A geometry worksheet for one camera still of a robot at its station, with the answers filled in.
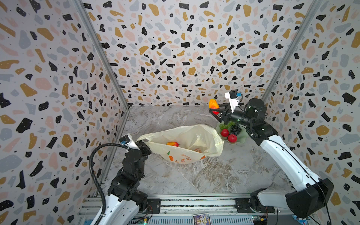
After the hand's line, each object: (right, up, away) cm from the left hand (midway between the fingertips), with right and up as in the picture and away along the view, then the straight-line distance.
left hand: (143, 138), depth 71 cm
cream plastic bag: (+21, -8, +23) cm, 32 cm away
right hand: (+35, +14, -4) cm, 38 cm away
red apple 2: (+52, -3, +22) cm, 57 cm away
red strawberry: (+12, -7, +24) cm, 28 cm away
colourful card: (+30, -39, -2) cm, 49 cm away
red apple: (+49, 0, +30) cm, 58 cm away
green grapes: (+48, +4, +32) cm, 58 cm away
